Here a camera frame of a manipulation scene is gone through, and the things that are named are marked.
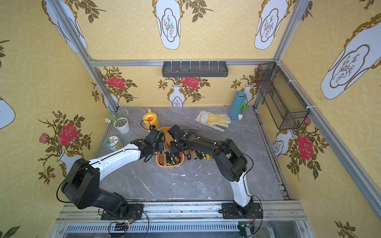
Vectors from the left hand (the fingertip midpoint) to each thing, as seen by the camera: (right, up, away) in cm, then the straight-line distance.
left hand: (153, 142), depth 90 cm
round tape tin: (-26, 0, +2) cm, 26 cm away
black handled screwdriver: (+28, -8, +4) cm, 30 cm away
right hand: (+15, -2, +4) cm, 15 cm away
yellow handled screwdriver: (+33, -10, +2) cm, 35 cm away
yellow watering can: (-6, +14, +13) cm, 20 cm away
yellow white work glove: (+43, +12, +20) cm, 49 cm away
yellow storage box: (+8, -9, 0) cm, 13 cm away
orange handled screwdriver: (+21, -8, +2) cm, 23 cm away
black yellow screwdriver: (+31, -8, +2) cm, 32 cm away
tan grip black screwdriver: (+25, -8, +2) cm, 26 cm away
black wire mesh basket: (+70, +18, -17) cm, 75 cm away
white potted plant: (-25, +11, +10) cm, 29 cm away
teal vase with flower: (+55, +25, +11) cm, 61 cm away
